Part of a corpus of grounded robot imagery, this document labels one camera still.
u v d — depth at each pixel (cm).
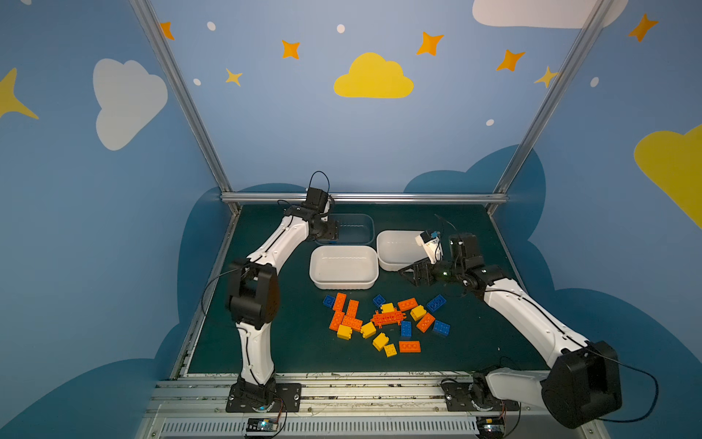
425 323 88
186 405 73
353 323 87
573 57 77
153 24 71
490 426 72
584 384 40
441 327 86
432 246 73
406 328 86
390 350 82
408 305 93
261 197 183
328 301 92
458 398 75
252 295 52
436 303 93
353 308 91
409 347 84
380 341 83
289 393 76
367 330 85
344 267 102
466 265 64
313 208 73
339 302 93
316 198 75
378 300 91
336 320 88
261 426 71
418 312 89
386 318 88
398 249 108
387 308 91
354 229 115
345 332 85
